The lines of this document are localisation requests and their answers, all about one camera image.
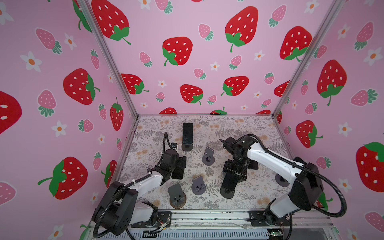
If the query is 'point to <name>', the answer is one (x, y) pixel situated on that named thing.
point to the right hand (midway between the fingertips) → (226, 180)
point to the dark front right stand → (227, 193)
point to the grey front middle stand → (198, 187)
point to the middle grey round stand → (208, 159)
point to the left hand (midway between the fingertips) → (179, 156)
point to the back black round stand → (187, 147)
